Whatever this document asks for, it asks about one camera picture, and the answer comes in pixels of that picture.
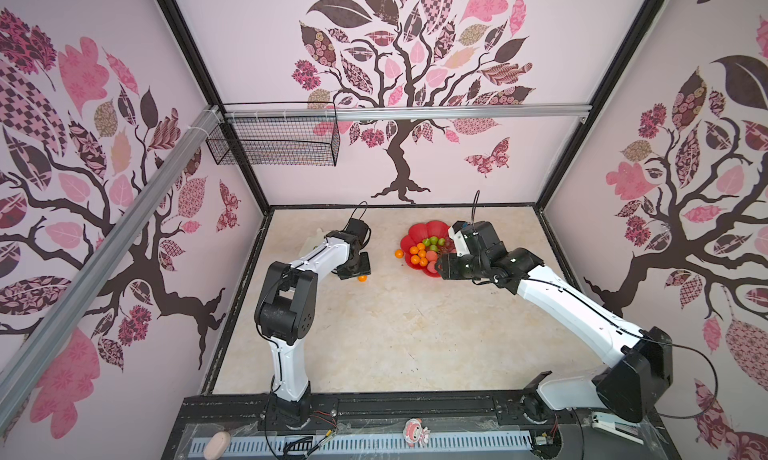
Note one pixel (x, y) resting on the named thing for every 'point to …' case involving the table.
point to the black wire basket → (277, 134)
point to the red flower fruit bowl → (417, 233)
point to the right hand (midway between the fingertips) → (441, 261)
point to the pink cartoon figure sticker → (413, 432)
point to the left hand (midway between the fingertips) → (359, 273)
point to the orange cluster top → (414, 259)
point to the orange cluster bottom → (423, 261)
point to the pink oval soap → (216, 444)
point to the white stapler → (628, 430)
